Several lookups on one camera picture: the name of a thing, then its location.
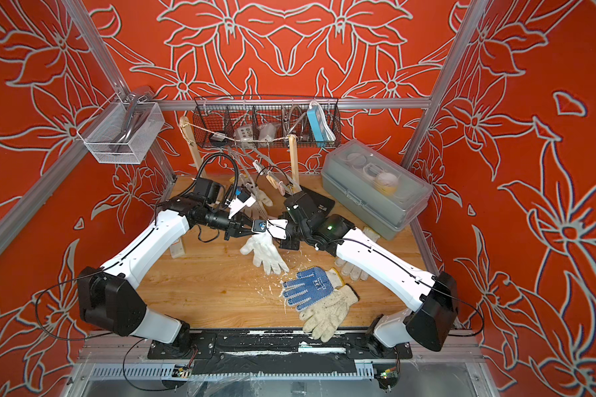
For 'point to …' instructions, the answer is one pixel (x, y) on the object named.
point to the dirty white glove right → (349, 269)
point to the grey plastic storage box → (382, 193)
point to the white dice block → (245, 132)
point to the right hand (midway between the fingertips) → (268, 227)
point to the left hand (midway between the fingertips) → (258, 228)
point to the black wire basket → (268, 122)
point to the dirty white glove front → (324, 319)
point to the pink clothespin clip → (281, 188)
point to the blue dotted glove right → (310, 285)
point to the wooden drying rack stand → (200, 164)
